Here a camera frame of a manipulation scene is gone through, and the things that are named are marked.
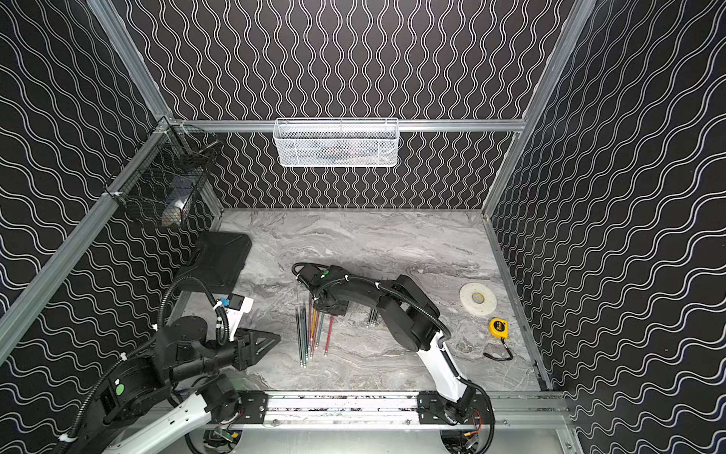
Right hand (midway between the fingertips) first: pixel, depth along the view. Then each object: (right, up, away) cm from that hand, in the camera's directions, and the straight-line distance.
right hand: (328, 309), depth 93 cm
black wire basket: (-55, +44, 0) cm, 70 cm away
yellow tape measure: (+53, -4, -7) cm, 54 cm away
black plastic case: (-40, +16, +7) cm, 44 cm away
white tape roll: (+52, +1, 0) cm, 52 cm away
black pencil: (+15, -2, -3) cm, 15 cm away
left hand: (-7, +2, -31) cm, 32 cm away
